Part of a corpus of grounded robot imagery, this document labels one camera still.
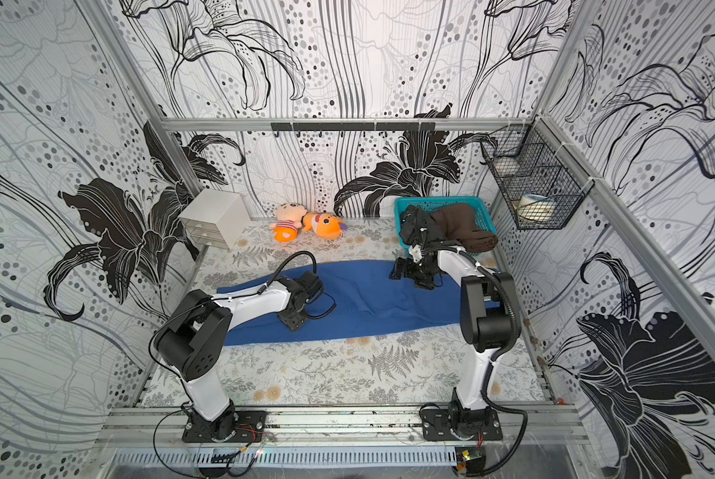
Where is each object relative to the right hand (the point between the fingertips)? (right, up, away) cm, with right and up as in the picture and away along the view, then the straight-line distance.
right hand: (407, 275), depth 97 cm
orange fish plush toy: (-28, +17, +8) cm, 34 cm away
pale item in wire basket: (+29, +34, -9) cm, 45 cm away
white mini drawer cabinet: (-66, +19, +4) cm, 69 cm away
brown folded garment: (+19, +18, +7) cm, 27 cm away
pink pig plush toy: (-44, +21, +15) cm, 51 cm away
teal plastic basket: (+30, +22, +13) cm, 39 cm away
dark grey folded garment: (+3, +16, -6) cm, 17 cm away
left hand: (-40, -13, -5) cm, 42 cm away
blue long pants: (-16, -7, -4) cm, 18 cm away
